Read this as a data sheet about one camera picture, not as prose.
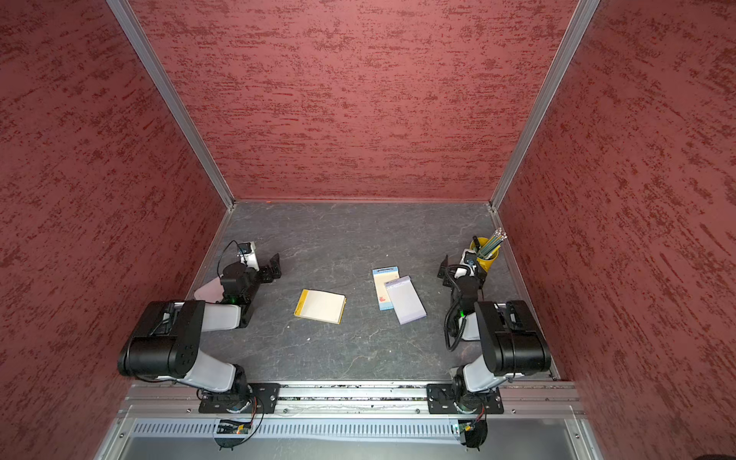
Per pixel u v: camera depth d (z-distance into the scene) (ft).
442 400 2.43
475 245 3.11
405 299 3.03
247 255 2.62
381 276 3.20
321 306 2.95
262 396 2.41
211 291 3.09
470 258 2.52
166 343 1.49
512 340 1.49
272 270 2.80
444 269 2.79
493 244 2.98
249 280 2.44
